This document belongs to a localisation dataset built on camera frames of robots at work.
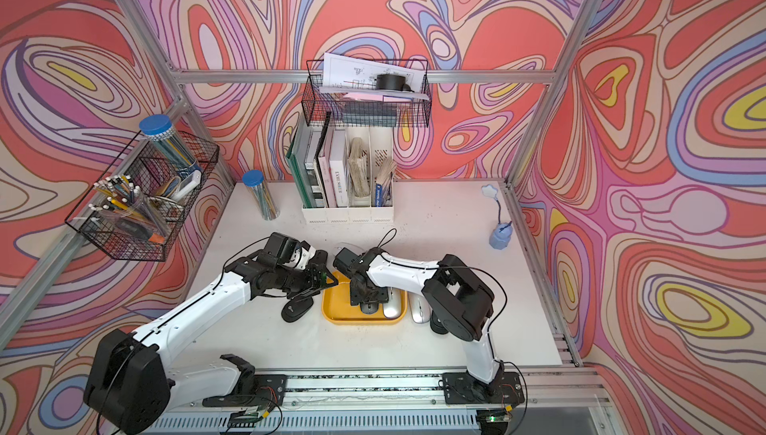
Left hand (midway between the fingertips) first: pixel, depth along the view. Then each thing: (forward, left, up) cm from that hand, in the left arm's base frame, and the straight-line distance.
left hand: (332, 286), depth 79 cm
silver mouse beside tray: (-2, -25, -10) cm, 27 cm away
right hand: (-1, -10, -12) cm, 15 cm away
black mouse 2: (-2, -10, -10) cm, 14 cm away
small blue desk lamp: (+20, -52, -5) cm, 56 cm away
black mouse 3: (-7, -29, -10) cm, 31 cm away
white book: (+34, 0, +12) cm, 37 cm away
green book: (+32, +11, +18) cm, 38 cm away
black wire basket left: (+16, +40, +20) cm, 48 cm away
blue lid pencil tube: (+33, +28, +8) cm, 44 cm away
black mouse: (-2, +12, -10) cm, 15 cm away
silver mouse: (-1, -17, -11) cm, 20 cm away
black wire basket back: (+56, +7, +20) cm, 60 cm away
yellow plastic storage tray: (-2, 0, -12) cm, 12 cm away
